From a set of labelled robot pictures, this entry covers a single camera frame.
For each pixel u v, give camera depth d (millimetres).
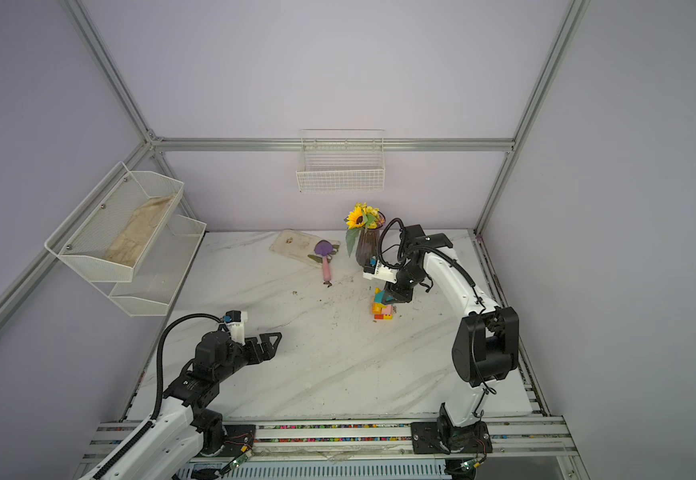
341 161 954
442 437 670
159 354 597
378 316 951
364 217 882
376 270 743
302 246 1147
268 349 746
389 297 768
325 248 1137
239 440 734
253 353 721
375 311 947
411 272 658
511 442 748
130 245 762
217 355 634
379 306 879
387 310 934
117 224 795
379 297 817
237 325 748
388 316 956
